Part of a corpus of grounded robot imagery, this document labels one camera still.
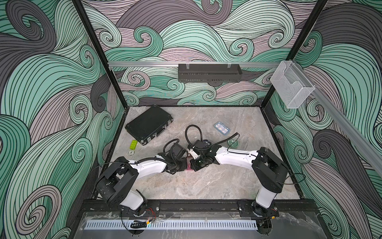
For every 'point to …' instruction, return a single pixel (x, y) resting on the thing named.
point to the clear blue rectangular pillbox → (222, 128)
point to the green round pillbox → (231, 141)
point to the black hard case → (149, 124)
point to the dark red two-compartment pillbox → (189, 158)
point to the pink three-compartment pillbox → (189, 170)
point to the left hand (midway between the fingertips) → (187, 165)
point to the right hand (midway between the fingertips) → (190, 169)
